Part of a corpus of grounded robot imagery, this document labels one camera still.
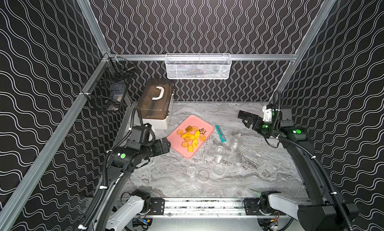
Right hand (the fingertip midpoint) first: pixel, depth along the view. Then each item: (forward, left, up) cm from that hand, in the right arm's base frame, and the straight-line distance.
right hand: (249, 122), depth 76 cm
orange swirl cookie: (+13, +28, -24) cm, 39 cm away
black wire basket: (+26, +83, -1) cm, 87 cm away
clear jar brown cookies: (-5, +13, -25) cm, 29 cm away
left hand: (-12, +43, -2) cm, 44 cm away
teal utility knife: (+7, +10, -26) cm, 28 cm away
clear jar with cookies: (0, +2, -21) cm, 21 cm away
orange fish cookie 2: (+3, +28, -25) cm, 37 cm away
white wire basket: (+67, +26, -8) cm, 72 cm away
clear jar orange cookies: (-17, +29, -26) cm, 43 cm away
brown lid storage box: (+30, +56, -15) cm, 65 cm away
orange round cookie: (+2, +34, -25) cm, 43 cm away
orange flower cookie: (+11, +38, -25) cm, 47 cm away
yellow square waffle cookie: (-1, +31, -25) cm, 40 cm away
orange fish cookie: (+8, +33, -24) cm, 42 cm away
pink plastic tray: (+13, +21, -25) cm, 35 cm away
